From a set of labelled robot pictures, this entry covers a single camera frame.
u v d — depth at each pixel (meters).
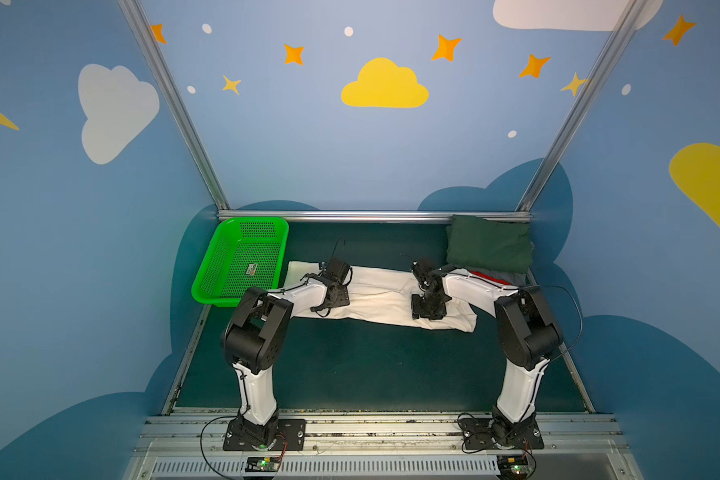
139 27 0.70
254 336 0.50
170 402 0.83
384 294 0.99
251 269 1.07
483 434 0.74
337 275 0.80
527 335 0.51
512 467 0.71
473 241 1.04
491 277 1.02
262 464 0.71
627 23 0.71
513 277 1.01
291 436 0.75
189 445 0.75
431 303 0.83
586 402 0.84
